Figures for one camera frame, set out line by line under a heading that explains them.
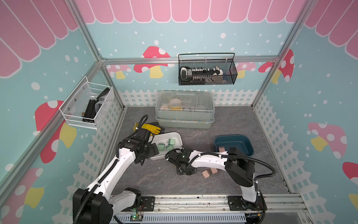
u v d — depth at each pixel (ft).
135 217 2.33
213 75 2.73
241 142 3.24
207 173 2.72
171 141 3.18
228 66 3.11
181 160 2.04
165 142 3.21
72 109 2.24
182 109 3.17
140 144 1.87
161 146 3.10
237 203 2.49
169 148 3.07
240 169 1.57
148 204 2.44
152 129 3.40
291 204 2.49
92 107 2.37
